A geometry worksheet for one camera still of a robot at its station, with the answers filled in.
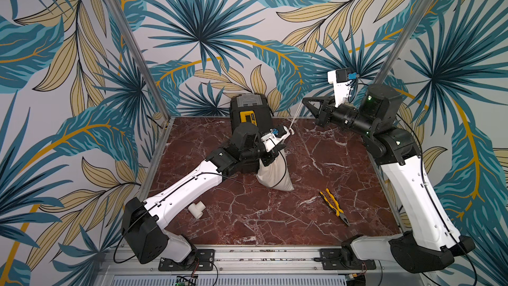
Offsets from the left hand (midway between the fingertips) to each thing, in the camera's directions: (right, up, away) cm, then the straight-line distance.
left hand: (280, 147), depth 71 cm
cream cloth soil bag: (-1, -12, +7) cm, 14 cm away
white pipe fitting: (-34, -27, +12) cm, 45 cm away
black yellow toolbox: (-11, +18, +30) cm, 37 cm away
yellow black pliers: (+27, -28, +15) cm, 41 cm away
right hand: (0, +12, -16) cm, 20 cm away
